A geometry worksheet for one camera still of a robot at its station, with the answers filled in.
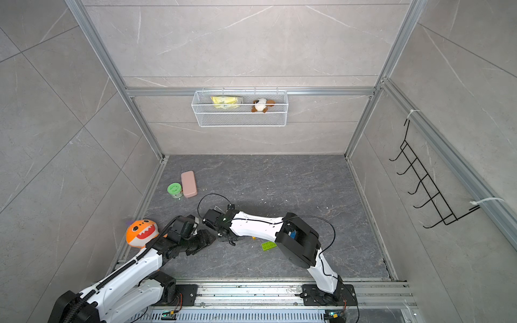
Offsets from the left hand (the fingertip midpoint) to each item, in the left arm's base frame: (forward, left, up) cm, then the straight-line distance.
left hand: (214, 237), depth 84 cm
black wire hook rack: (+5, -78, +27) cm, 82 cm away
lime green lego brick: (-3, -23, -4) cm, 24 cm away
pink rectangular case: (+30, +17, -2) cm, 35 cm away
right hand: (+1, -7, -2) cm, 7 cm away
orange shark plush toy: (+1, +30, +5) cm, 30 cm away
